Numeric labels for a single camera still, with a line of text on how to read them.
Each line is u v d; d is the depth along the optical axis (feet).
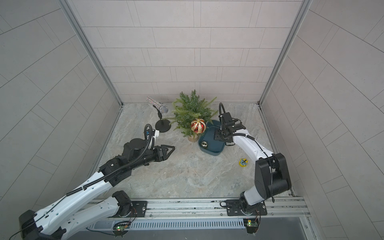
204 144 2.93
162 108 2.69
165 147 2.10
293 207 2.37
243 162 2.79
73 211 1.39
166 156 2.03
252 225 2.23
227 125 2.20
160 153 1.97
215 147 2.94
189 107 2.35
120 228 2.08
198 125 2.14
